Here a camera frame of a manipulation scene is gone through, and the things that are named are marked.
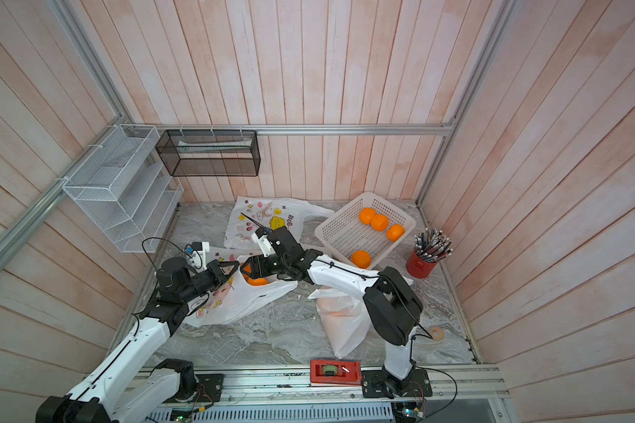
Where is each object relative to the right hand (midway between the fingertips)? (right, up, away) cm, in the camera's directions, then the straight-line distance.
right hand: (247, 268), depth 81 cm
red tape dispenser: (+27, -28, -10) cm, 40 cm away
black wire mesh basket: (-21, +43, +23) cm, 53 cm away
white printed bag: (-3, -9, -3) cm, 10 cm away
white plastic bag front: (+31, -14, -3) cm, 34 cm away
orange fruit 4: (+53, +11, +20) cm, 57 cm away
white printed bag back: (-8, +19, +34) cm, 39 cm away
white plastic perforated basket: (+33, +10, +26) cm, 43 cm away
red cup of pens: (+60, +7, +4) cm, 60 cm away
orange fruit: (+4, -4, -2) cm, 6 cm away
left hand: (-1, +1, -3) cm, 3 cm away
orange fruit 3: (+48, +15, +24) cm, 56 cm away
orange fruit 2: (+43, +18, +29) cm, 55 cm away
